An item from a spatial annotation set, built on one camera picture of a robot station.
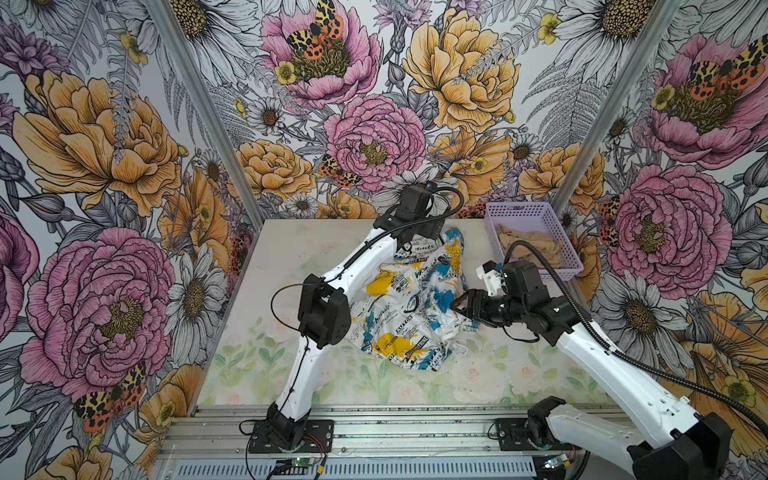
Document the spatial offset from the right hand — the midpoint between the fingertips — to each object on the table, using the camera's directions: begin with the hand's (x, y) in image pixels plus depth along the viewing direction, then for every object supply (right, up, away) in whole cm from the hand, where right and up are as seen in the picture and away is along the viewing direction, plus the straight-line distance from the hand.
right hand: (461, 316), depth 74 cm
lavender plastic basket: (+41, +29, +49) cm, 70 cm away
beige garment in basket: (+35, +19, +31) cm, 50 cm away
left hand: (-9, +24, +18) cm, 32 cm away
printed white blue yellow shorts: (-13, -2, +21) cm, 25 cm away
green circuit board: (-40, -35, -2) cm, 54 cm away
